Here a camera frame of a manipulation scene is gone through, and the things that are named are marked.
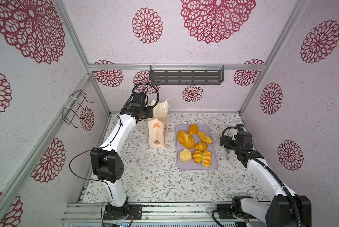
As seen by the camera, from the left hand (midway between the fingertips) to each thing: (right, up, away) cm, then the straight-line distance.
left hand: (149, 114), depth 88 cm
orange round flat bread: (+30, -10, +19) cm, 37 cm away
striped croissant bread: (+31, -27, +3) cm, 41 cm away
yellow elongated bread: (+38, -16, +12) cm, 42 cm away
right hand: (+49, -13, -3) cm, 51 cm away
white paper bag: (+5, -7, -2) cm, 9 cm away
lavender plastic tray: (+27, -32, +3) cm, 42 cm away
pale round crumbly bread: (+23, -26, +2) cm, 35 cm away
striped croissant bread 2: (+36, -29, 0) cm, 46 cm away
